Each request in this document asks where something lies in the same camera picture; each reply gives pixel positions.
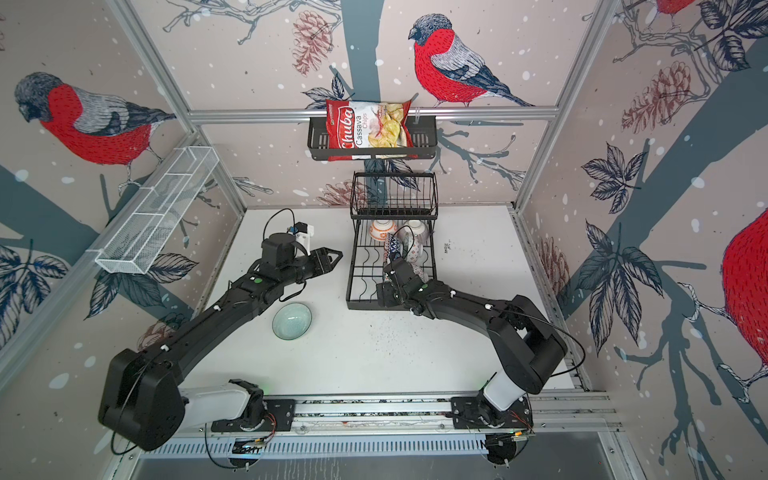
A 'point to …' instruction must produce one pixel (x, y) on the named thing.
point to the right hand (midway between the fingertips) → (386, 294)
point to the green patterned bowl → (412, 247)
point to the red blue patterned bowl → (392, 248)
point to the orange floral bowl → (379, 228)
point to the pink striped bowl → (419, 229)
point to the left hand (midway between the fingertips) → (337, 255)
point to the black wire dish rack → (395, 212)
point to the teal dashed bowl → (292, 321)
